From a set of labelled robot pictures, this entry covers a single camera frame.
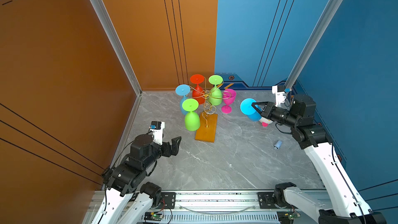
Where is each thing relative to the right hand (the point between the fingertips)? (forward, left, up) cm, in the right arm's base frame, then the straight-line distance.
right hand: (250, 105), depth 66 cm
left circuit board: (-36, +44, -36) cm, 67 cm away
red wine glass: (+18, +24, -10) cm, 31 cm away
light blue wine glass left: (+12, +31, -2) cm, 33 cm away
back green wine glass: (+17, +14, -10) cm, 24 cm away
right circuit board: (-36, -17, -37) cm, 54 cm away
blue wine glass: (-1, +1, -2) cm, 2 cm away
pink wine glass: (+24, +5, -20) cm, 31 cm away
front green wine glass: (0, +26, -10) cm, 28 cm away
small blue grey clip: (-2, -22, -33) cm, 40 cm away
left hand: (-8, +34, -10) cm, 37 cm away
